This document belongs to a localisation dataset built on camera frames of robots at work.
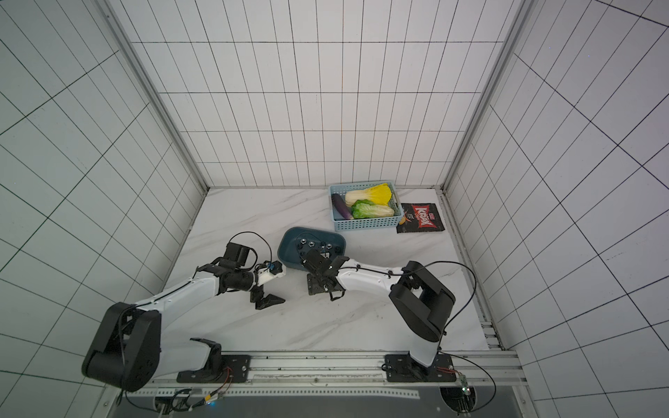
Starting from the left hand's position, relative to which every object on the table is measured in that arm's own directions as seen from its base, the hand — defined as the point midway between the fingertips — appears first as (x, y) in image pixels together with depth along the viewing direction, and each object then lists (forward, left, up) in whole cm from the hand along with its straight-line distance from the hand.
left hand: (276, 288), depth 84 cm
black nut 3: (+20, -14, -4) cm, 25 cm away
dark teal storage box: (+20, -4, -4) cm, 21 cm away
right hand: (+2, -12, -3) cm, 12 cm away
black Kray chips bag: (+34, -56, -5) cm, 65 cm away
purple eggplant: (+38, -22, -1) cm, 43 cm away
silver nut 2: (+19, -17, -5) cm, 26 cm away
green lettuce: (+31, -31, +4) cm, 44 cm away
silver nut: (+20, -7, -3) cm, 22 cm away
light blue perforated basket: (+26, -22, +1) cm, 34 cm away
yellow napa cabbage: (+39, -38, +4) cm, 54 cm away
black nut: (+19, -5, -5) cm, 20 cm away
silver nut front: (+20, -10, -4) cm, 22 cm away
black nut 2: (+17, -20, -4) cm, 27 cm away
